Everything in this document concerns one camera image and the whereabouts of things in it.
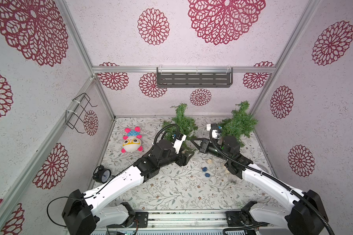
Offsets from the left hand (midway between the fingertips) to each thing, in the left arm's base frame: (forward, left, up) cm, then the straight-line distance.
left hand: (189, 151), depth 73 cm
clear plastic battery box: (-7, -26, -21) cm, 35 cm away
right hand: (+3, 0, +6) cm, 7 cm away
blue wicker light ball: (0, -11, -23) cm, 25 cm away
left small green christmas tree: (+15, +1, +1) cm, 15 cm away
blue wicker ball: (-4, -12, -22) cm, 25 cm away
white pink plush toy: (+16, +36, -16) cm, 43 cm away
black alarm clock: (-6, +48, -15) cm, 51 cm away
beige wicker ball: (+5, -15, -22) cm, 27 cm away
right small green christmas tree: (+15, -29, +3) cm, 32 cm away
